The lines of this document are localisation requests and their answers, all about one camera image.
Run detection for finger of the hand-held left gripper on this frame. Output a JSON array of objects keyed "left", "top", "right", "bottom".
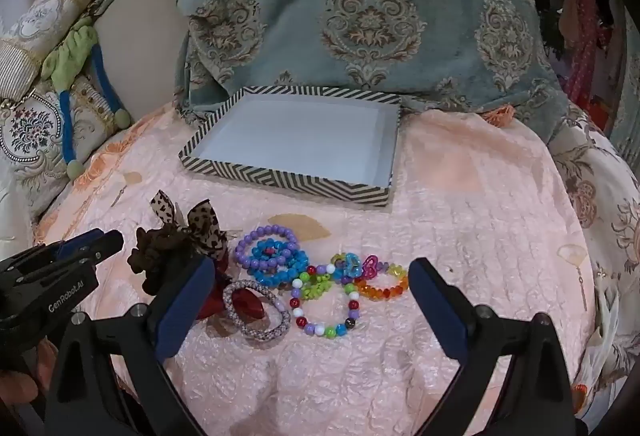
[
  {"left": 20, "top": 228, "right": 103, "bottom": 262},
  {"left": 65, "top": 230, "right": 125, "bottom": 267}
]

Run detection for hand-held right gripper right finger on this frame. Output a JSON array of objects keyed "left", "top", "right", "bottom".
[{"left": 409, "top": 257, "right": 576, "bottom": 436}]

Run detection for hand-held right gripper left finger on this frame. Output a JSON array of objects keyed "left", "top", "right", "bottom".
[{"left": 45, "top": 256, "right": 216, "bottom": 436}]

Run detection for rainbow crystal bracelet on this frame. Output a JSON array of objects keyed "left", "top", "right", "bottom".
[{"left": 354, "top": 262, "right": 411, "bottom": 302}]

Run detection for black leopard bow scrunchie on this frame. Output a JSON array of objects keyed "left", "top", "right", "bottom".
[{"left": 185, "top": 198, "right": 236, "bottom": 274}]

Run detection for purple bead bracelet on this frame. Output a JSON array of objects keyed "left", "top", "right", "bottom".
[{"left": 234, "top": 225, "right": 301, "bottom": 274}]

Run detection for heart charm bracelet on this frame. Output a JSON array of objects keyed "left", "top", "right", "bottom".
[{"left": 330, "top": 253, "right": 388, "bottom": 284}]

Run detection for silver glitter bracelet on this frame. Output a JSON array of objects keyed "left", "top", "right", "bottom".
[{"left": 221, "top": 279, "right": 292, "bottom": 342}]

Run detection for blue bead bracelet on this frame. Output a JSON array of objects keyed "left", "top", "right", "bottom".
[{"left": 247, "top": 236, "right": 311, "bottom": 288}]

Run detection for multicolour bead bracelet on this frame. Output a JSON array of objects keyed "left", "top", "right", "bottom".
[{"left": 289, "top": 263, "right": 362, "bottom": 338}]

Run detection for green bead bracelet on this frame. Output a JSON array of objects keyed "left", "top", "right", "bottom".
[{"left": 299, "top": 272, "right": 333, "bottom": 302}]

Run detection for striped cardboard box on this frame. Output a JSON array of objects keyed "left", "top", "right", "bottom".
[{"left": 178, "top": 86, "right": 402, "bottom": 208}]

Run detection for person's left hand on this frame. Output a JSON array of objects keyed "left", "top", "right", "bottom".
[{"left": 0, "top": 341, "right": 56, "bottom": 409}]

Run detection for red fabric scrunchie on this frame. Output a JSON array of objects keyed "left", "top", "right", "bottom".
[{"left": 192, "top": 283, "right": 266, "bottom": 322}]

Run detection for pink plush blanket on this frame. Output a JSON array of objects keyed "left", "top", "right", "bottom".
[{"left": 32, "top": 101, "right": 601, "bottom": 436}]

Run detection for floral embroidered cushion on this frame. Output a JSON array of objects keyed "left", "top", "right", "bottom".
[{"left": 0, "top": 73, "right": 128, "bottom": 217}]

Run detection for green and blue plush toy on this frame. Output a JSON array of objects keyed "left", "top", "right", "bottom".
[{"left": 41, "top": 23, "right": 133, "bottom": 179}]

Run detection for floral bedsheet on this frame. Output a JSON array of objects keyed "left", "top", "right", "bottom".
[{"left": 545, "top": 106, "right": 640, "bottom": 417}]

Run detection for cream embroidered bolster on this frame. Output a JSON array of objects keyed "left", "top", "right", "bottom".
[{"left": 0, "top": 0, "right": 98, "bottom": 98}]

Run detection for hanging clothes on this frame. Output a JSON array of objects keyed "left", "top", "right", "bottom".
[{"left": 545, "top": 0, "right": 626, "bottom": 132}]

